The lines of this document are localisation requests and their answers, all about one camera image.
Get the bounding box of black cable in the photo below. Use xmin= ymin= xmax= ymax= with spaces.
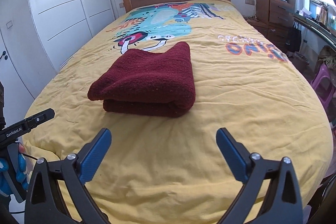
xmin=19 ymin=151 xmax=39 ymax=162

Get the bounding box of black bag hanging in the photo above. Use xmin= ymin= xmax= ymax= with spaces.
xmin=285 ymin=22 xmax=302 ymax=52

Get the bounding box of cluttered desk under window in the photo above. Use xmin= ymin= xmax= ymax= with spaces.
xmin=293 ymin=0 xmax=335 ymax=51

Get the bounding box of wooden drawer chest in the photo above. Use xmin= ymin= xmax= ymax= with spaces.
xmin=246 ymin=0 xmax=293 ymax=53

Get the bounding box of left hand blue glove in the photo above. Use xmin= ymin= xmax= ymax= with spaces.
xmin=1 ymin=142 xmax=29 ymax=197

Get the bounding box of white wardrobe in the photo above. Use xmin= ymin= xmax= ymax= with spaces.
xmin=1 ymin=0 xmax=114 ymax=124

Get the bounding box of purple plastic stool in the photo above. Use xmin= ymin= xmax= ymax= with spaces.
xmin=311 ymin=63 xmax=335 ymax=110

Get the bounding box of dark red knitted sweater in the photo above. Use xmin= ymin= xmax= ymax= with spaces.
xmin=87 ymin=42 xmax=196 ymax=118

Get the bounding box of yellow cartoon print bedspread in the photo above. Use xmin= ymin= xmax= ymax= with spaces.
xmin=23 ymin=0 xmax=333 ymax=223

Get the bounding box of pile of beige clothes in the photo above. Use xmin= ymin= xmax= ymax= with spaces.
xmin=315 ymin=46 xmax=336 ymax=72

